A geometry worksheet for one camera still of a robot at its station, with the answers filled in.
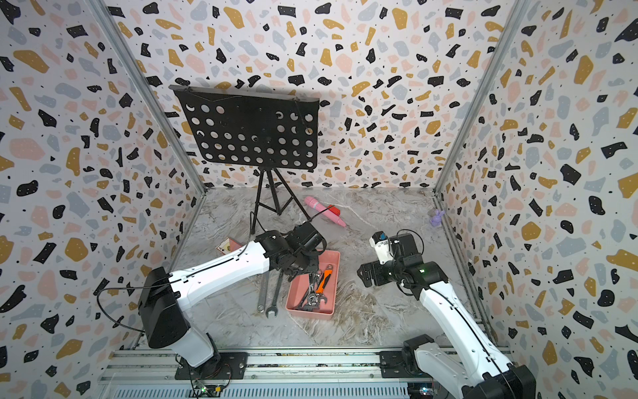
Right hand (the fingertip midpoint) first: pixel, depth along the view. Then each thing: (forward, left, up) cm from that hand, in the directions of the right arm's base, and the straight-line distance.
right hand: (370, 268), depth 79 cm
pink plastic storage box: (-1, +25, -14) cm, 29 cm away
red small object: (+36, +13, -13) cm, 41 cm away
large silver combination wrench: (-8, +33, -15) cm, 37 cm away
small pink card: (+15, +55, -12) cm, 58 cm away
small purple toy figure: (+30, -31, -12) cm, 45 cm away
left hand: (0, +17, +1) cm, 17 cm away
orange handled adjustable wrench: (-3, +17, -13) cm, 21 cm away
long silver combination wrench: (-3, +38, -14) cm, 40 cm away
